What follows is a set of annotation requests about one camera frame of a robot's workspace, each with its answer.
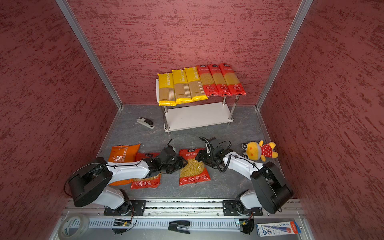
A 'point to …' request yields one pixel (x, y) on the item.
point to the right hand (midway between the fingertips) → (198, 163)
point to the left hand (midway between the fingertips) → (184, 167)
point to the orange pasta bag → (122, 153)
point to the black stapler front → (181, 226)
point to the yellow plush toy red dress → (255, 151)
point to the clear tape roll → (84, 226)
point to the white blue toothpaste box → (277, 228)
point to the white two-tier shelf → (197, 114)
